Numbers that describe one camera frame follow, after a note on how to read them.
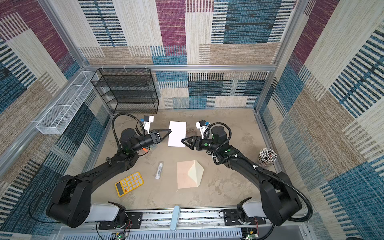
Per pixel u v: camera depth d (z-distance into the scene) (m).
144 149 0.72
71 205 0.42
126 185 0.83
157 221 0.76
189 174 0.88
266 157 0.74
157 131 0.72
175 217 0.72
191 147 0.70
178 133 0.76
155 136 0.68
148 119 0.72
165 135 0.74
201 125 0.73
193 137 0.70
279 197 0.42
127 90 1.08
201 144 0.70
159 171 0.88
